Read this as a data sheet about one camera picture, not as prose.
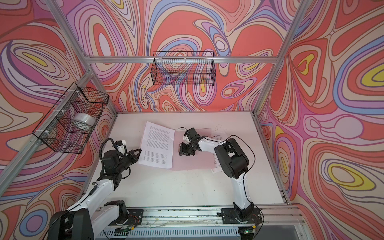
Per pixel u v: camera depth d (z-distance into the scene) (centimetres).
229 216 72
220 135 105
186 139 92
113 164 66
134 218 72
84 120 73
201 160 92
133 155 75
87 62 89
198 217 75
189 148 85
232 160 54
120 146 76
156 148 92
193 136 80
